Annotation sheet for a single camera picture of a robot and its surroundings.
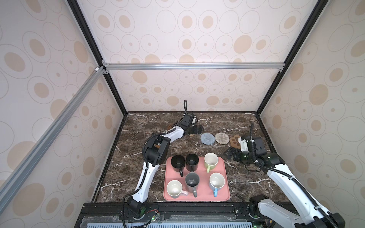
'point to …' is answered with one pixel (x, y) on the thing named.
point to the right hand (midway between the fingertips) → (230, 154)
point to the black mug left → (178, 162)
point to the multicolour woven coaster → (222, 138)
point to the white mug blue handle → (216, 182)
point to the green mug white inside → (211, 159)
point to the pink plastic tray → (198, 185)
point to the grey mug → (192, 181)
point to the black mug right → (192, 161)
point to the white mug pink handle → (174, 189)
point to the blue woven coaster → (207, 138)
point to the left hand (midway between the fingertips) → (203, 127)
